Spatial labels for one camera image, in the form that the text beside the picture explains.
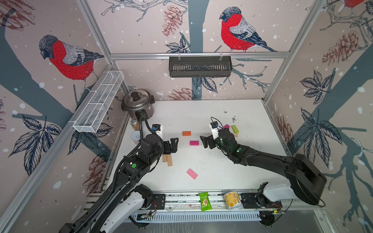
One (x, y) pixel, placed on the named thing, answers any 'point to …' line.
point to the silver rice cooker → (137, 100)
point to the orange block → (186, 133)
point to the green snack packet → (205, 202)
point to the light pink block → (192, 174)
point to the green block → (235, 129)
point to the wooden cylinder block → (236, 135)
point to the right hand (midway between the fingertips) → (207, 131)
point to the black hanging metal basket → (202, 66)
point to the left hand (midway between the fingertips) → (173, 136)
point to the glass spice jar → (135, 124)
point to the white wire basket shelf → (89, 120)
